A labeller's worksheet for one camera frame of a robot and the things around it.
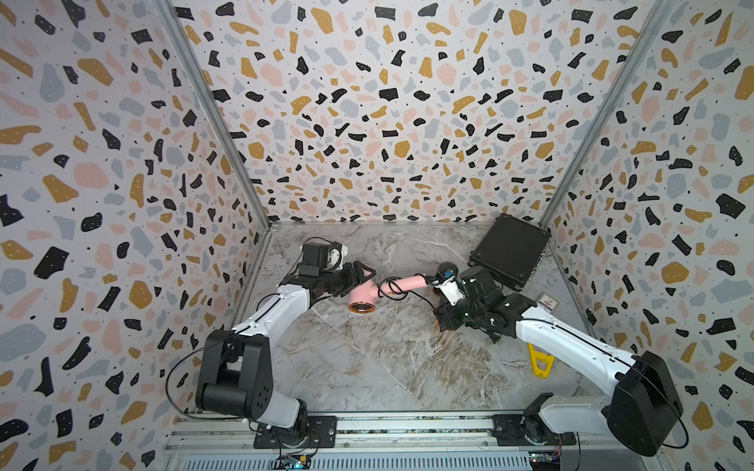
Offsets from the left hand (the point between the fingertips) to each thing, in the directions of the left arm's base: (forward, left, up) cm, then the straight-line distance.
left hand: (370, 275), depth 85 cm
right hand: (-10, -18, -3) cm, 21 cm away
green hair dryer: (+13, -26, -16) cm, 33 cm away
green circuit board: (-43, +18, -16) cm, 49 cm away
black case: (+19, -50, -11) cm, 54 cm away
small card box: (-1, -58, -15) cm, 60 cm away
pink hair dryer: (-8, +2, +1) cm, 8 cm away
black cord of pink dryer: (-7, -5, +4) cm, 9 cm away
